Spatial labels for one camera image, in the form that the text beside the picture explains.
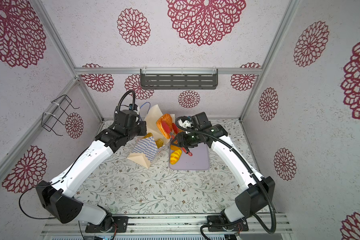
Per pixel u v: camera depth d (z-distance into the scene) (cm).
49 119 73
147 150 83
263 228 42
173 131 80
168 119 81
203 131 53
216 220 76
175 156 95
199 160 97
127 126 57
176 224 76
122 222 73
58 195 39
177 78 92
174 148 99
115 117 64
